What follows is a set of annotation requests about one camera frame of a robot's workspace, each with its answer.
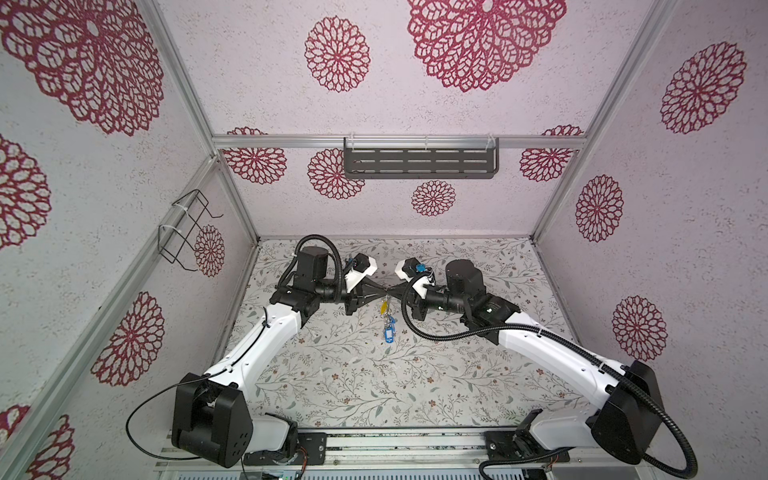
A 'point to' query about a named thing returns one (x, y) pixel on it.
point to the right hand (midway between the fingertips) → (391, 283)
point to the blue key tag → (389, 331)
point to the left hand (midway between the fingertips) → (381, 294)
